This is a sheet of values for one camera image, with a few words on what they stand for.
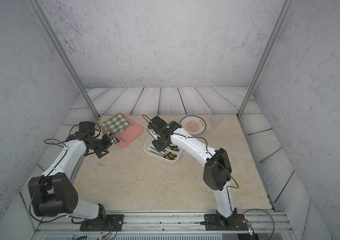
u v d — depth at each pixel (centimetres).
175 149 99
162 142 71
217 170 48
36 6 70
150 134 76
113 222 73
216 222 73
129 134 114
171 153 98
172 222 74
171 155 96
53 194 43
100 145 77
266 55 87
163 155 96
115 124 115
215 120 111
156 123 66
